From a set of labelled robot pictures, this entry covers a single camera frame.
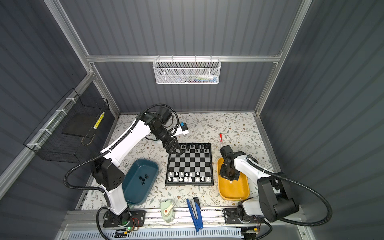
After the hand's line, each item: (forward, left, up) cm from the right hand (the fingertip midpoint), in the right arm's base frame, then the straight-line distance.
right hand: (227, 177), depth 87 cm
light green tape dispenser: (-19, +31, +9) cm, 38 cm away
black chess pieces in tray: (-1, +49, +1) cm, 49 cm away
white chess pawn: (-2, +15, +3) cm, 15 cm away
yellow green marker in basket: (+20, +70, +29) cm, 78 cm away
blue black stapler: (-17, +19, +2) cm, 25 cm away
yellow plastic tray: (-7, -2, 0) cm, 7 cm away
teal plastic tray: (-10, +50, +6) cm, 52 cm away
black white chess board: (+5, +20, +2) cm, 21 cm away
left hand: (+9, +27, +20) cm, 35 cm away
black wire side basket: (+12, +77, +30) cm, 84 cm away
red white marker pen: (+28, +1, 0) cm, 28 cm away
